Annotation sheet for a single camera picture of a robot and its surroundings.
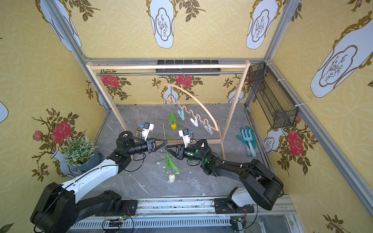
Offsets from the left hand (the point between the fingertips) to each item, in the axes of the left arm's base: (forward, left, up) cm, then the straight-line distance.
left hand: (168, 143), depth 73 cm
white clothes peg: (+7, -14, +9) cm, 17 cm away
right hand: (-4, +1, -2) cm, 5 cm away
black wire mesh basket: (+21, -61, +6) cm, 65 cm away
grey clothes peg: (+1, -19, +11) cm, 22 cm away
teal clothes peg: (+12, -7, +8) cm, 16 cm away
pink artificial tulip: (0, +9, -22) cm, 24 cm away
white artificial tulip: (-8, -1, -6) cm, 10 cm away
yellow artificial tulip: (+19, -1, -6) cm, 20 cm away
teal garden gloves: (+11, -49, -20) cm, 55 cm away
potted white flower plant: (-3, +46, -5) cm, 46 cm away
